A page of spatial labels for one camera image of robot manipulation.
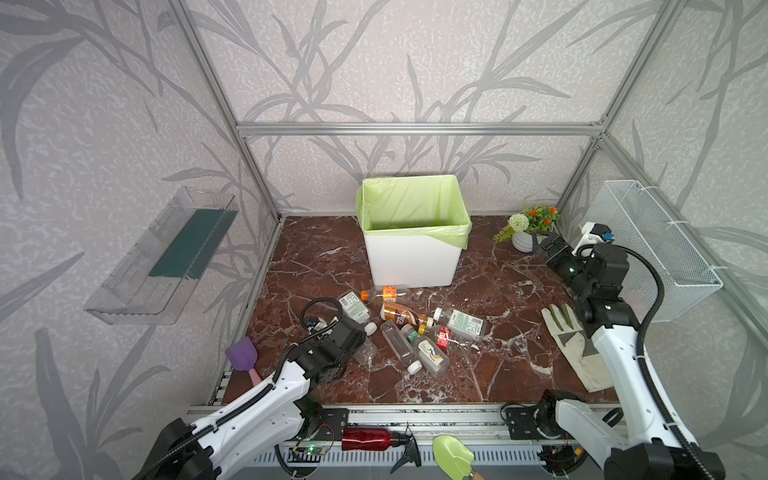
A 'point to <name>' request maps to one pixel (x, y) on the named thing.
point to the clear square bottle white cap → (401, 347)
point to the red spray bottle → (377, 439)
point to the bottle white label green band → (430, 356)
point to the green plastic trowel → (453, 457)
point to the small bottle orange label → (387, 293)
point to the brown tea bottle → (391, 311)
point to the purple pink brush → (243, 355)
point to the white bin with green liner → (416, 227)
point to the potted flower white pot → (523, 228)
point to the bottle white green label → (354, 307)
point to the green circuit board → (315, 450)
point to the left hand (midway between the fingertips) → (359, 332)
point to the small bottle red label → (444, 336)
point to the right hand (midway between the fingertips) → (543, 231)
